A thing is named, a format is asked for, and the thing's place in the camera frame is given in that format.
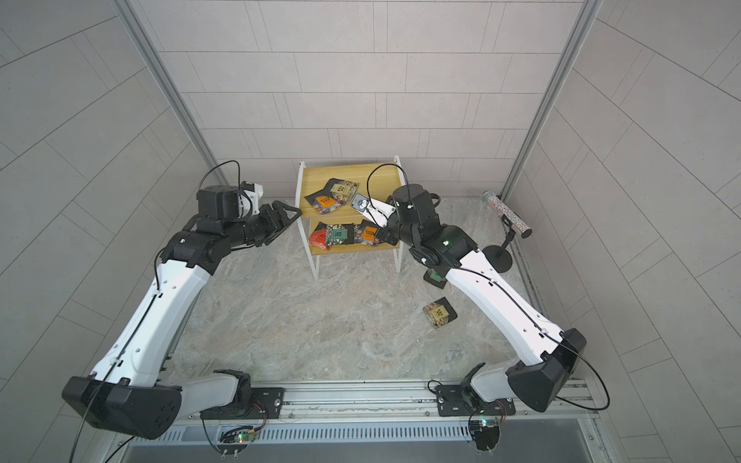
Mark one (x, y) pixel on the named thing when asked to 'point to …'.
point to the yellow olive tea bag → (440, 313)
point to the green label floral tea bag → (336, 234)
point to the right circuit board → (485, 433)
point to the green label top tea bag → (433, 277)
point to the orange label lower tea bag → (367, 234)
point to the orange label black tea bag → (325, 201)
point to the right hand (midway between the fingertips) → (377, 205)
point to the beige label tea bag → (343, 191)
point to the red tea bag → (318, 237)
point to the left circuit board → (234, 440)
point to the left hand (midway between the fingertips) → (300, 213)
